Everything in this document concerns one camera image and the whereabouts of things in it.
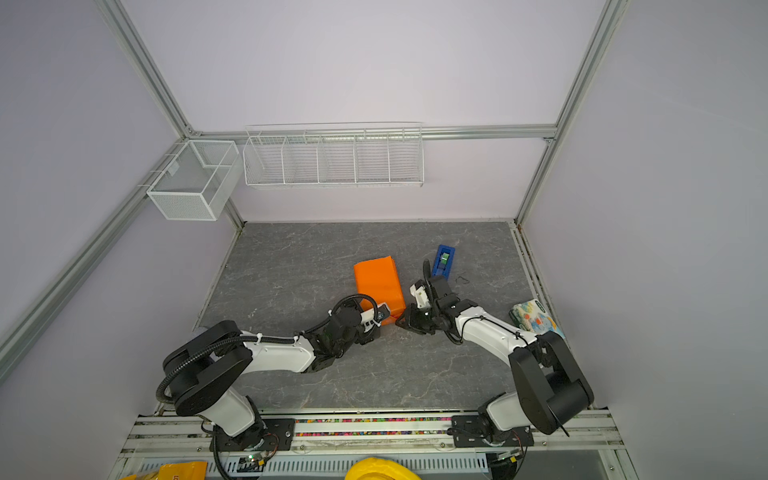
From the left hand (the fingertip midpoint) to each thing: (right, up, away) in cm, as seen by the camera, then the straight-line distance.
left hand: (368, 308), depth 89 cm
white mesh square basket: (-56, +40, +7) cm, 69 cm away
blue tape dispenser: (+25, +14, +13) cm, 31 cm away
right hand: (+9, -4, -3) cm, 11 cm away
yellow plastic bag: (-41, -31, -23) cm, 56 cm away
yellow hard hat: (+4, -31, -23) cm, 39 cm away
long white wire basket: (-12, +49, +10) cm, 52 cm away
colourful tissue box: (+50, -2, 0) cm, 50 cm away
